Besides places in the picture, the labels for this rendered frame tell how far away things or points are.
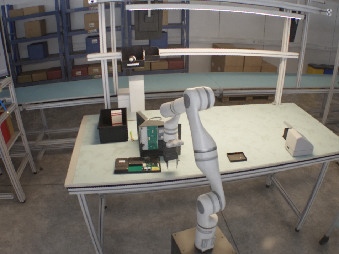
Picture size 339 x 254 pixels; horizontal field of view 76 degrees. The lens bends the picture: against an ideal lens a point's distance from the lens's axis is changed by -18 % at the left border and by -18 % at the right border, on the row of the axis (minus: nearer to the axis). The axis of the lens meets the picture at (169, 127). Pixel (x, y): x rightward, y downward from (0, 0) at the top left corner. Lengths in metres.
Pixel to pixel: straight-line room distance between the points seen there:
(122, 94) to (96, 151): 0.51
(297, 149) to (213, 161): 0.85
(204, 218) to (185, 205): 1.60
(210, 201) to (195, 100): 0.39
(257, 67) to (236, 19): 1.33
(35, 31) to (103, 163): 4.02
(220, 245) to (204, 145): 0.55
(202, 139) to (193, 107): 0.12
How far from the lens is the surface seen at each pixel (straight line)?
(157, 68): 5.12
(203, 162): 0.97
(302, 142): 1.70
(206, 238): 1.17
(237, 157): 1.59
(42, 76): 5.38
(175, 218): 2.52
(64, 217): 2.70
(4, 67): 2.11
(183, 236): 1.30
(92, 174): 1.47
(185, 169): 1.45
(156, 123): 1.48
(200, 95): 0.94
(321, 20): 7.28
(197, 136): 0.95
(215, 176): 1.00
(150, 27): 3.15
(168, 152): 1.36
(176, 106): 1.12
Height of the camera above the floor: 1.88
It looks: 28 degrees down
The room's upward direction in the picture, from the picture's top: straight up
